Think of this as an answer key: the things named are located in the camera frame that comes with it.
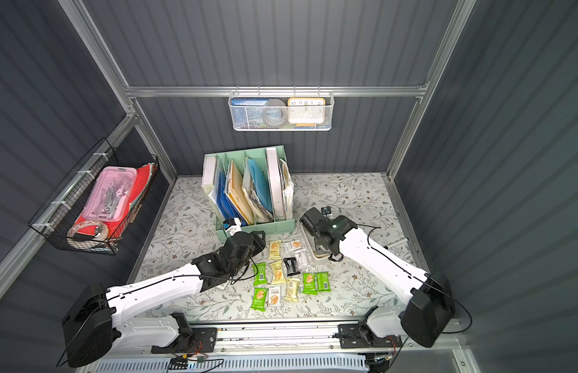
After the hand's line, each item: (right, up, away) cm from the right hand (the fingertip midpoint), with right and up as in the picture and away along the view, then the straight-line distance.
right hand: (335, 242), depth 80 cm
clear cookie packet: (-14, -5, +14) cm, 21 cm away
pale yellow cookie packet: (-15, -17, +3) cm, 23 cm away
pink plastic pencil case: (-72, +17, -7) cm, 74 cm away
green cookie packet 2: (-9, -16, +5) cm, 19 cm away
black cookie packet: (-15, -10, +9) cm, 20 cm away
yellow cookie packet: (-20, -14, +6) cm, 25 cm away
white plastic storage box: (-7, -1, -9) cm, 11 cm away
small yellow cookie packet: (-22, -5, +14) cm, 26 cm away
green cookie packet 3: (-4, -15, +5) cm, 16 cm away
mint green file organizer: (-30, +20, +7) cm, 37 cm away
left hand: (-25, +3, 0) cm, 25 cm away
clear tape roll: (-70, +5, -14) cm, 71 cm away
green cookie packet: (-27, -14, +6) cm, 31 cm away
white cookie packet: (-21, -19, +3) cm, 29 cm away
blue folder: (-40, +13, +6) cm, 42 cm away
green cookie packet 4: (-26, -20, +1) cm, 33 cm away
